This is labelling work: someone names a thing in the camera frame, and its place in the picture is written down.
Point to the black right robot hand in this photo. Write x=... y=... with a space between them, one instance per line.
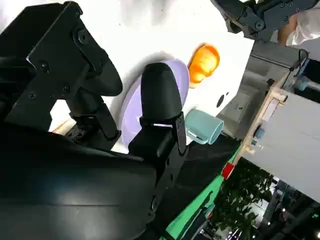
x=62 y=187

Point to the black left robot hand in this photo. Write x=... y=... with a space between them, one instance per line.
x=250 y=15

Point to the person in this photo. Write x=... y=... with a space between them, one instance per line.
x=303 y=31

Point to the black table grommet hole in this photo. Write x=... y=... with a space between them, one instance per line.
x=221 y=100

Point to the lilac plate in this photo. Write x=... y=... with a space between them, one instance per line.
x=130 y=117

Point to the pale green mug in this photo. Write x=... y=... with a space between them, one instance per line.
x=203 y=122

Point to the white partition panel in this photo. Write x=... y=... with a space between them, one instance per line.
x=292 y=140

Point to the red tag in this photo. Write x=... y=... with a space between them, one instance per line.
x=228 y=170

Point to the green leafy plant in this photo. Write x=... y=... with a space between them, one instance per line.
x=240 y=200

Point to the wooden desk frame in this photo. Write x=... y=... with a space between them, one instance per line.
x=260 y=120

